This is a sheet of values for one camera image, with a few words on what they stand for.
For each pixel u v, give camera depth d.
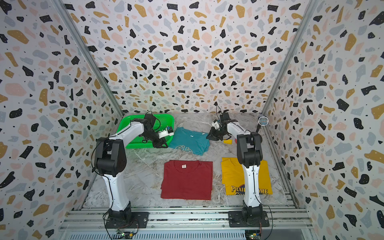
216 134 0.94
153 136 0.85
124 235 0.70
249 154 0.61
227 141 1.03
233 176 0.89
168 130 0.86
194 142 1.04
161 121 0.88
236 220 0.73
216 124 1.00
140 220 0.73
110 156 0.54
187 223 0.74
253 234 0.71
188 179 0.85
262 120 0.82
